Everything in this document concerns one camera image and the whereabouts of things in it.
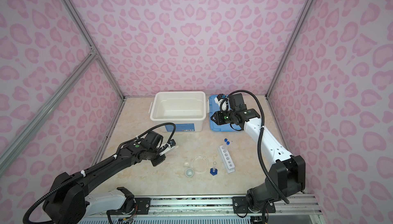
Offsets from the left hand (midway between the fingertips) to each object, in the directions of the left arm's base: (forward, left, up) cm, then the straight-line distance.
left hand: (163, 152), depth 84 cm
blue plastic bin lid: (+23, -29, +9) cm, 39 cm away
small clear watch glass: (-5, -12, -7) cm, 15 cm away
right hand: (+12, -28, +16) cm, 34 cm away
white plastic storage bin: (+33, -11, -5) cm, 35 cm away
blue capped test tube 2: (0, -35, +8) cm, 36 cm away
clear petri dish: (-5, -20, -6) cm, 21 cm away
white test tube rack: (-4, -35, -2) cm, 35 cm away
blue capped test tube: (+1, -34, +9) cm, 35 cm away
